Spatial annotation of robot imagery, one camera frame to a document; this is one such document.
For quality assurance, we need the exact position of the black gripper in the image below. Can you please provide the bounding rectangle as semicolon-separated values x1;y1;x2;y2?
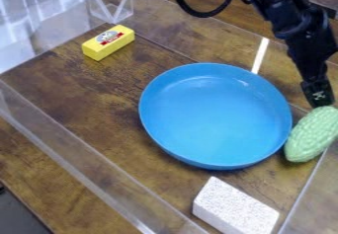
250;0;338;108

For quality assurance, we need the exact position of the green bitter gourd toy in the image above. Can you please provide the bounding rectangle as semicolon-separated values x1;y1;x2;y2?
284;106;338;163

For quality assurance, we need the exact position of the round blue plastic tray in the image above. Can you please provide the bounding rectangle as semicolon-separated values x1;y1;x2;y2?
139;63;292;170

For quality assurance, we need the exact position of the white speckled foam block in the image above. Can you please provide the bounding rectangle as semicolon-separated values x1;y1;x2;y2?
193;177;281;234

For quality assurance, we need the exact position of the yellow butter block toy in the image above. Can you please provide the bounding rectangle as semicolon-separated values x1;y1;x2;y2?
82;25;135;61

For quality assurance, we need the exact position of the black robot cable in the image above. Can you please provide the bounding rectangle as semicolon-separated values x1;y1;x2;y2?
169;0;239;19

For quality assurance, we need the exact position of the clear acrylic corner bracket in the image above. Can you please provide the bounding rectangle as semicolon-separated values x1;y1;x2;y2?
86;0;134;24

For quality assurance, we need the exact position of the clear acrylic enclosure wall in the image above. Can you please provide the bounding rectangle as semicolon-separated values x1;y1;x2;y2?
0;0;338;234

